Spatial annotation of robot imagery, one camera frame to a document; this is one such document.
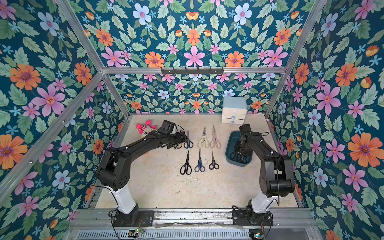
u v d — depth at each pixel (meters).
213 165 0.93
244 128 0.76
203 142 1.02
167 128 0.75
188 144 1.01
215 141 1.04
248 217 0.66
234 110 1.05
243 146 0.76
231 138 1.01
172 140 0.80
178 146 1.01
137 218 0.70
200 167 0.91
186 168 0.91
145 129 1.03
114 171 0.49
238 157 0.96
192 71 0.93
